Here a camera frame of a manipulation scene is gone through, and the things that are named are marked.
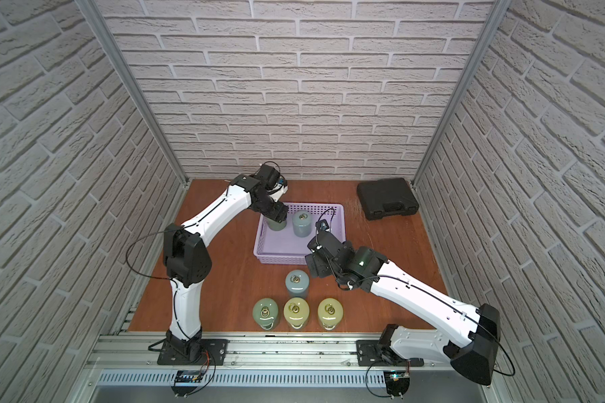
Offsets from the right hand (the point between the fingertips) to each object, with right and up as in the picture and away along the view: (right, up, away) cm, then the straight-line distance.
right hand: (328, 253), depth 75 cm
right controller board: (+19, -36, -6) cm, 41 cm away
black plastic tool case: (+30, +19, +39) cm, 53 cm away
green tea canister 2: (-19, -17, -2) cm, 26 cm away
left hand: (-17, +13, +16) cm, 27 cm away
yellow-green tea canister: (-10, -18, -1) cm, 20 cm away
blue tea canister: (-9, +8, +22) cm, 25 cm away
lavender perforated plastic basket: (-16, -1, +20) cm, 26 cm away
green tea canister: (-19, +7, +19) cm, 28 cm away
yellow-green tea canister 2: (+1, -17, -2) cm, 17 cm away
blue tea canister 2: (-10, -10, +4) cm, 15 cm away
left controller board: (-42, -36, -2) cm, 56 cm away
